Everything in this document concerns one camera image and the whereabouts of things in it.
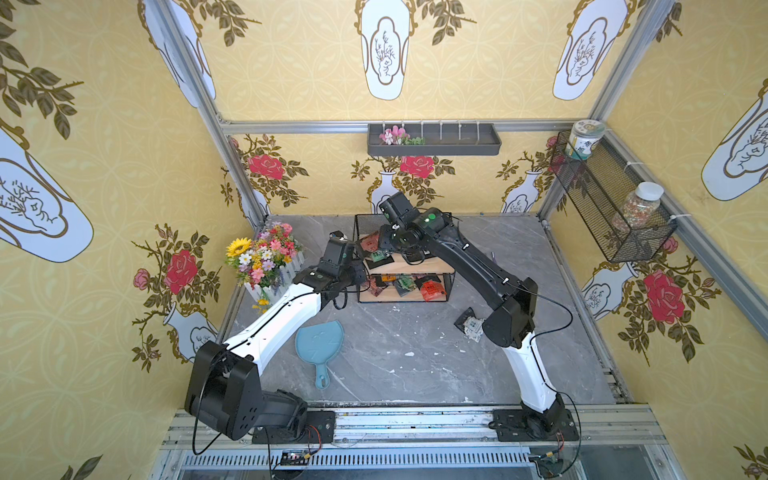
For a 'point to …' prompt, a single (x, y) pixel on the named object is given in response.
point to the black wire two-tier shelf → (391, 279)
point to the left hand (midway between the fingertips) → (350, 266)
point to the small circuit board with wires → (295, 457)
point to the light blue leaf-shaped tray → (320, 344)
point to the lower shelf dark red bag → (374, 288)
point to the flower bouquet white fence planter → (266, 263)
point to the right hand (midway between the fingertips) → (394, 235)
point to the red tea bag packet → (370, 242)
